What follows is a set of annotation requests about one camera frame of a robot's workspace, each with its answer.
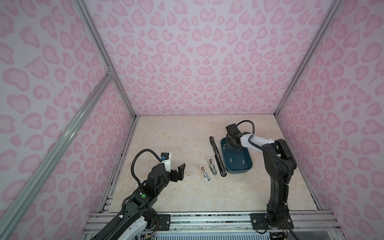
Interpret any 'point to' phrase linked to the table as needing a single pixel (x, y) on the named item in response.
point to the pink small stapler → (205, 174)
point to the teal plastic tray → (237, 160)
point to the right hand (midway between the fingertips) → (232, 143)
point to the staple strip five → (230, 160)
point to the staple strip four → (243, 161)
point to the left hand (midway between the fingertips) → (178, 161)
